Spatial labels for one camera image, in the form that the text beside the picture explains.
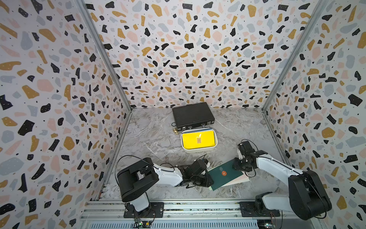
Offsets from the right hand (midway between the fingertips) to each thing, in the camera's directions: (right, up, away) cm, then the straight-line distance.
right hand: (235, 166), depth 89 cm
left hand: (-14, -7, -10) cm, 18 cm away
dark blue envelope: (-17, +22, +11) cm, 30 cm away
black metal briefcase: (-26, +33, +22) cm, 48 cm away
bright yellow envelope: (-23, +16, +8) cm, 29 cm away
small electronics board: (-54, -23, -18) cm, 61 cm away
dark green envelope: (-8, -4, -4) cm, 10 cm away
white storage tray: (-17, +10, +5) cm, 21 cm away
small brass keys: (-40, +21, +17) cm, 48 cm away
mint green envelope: (-17, -10, -8) cm, 21 cm away
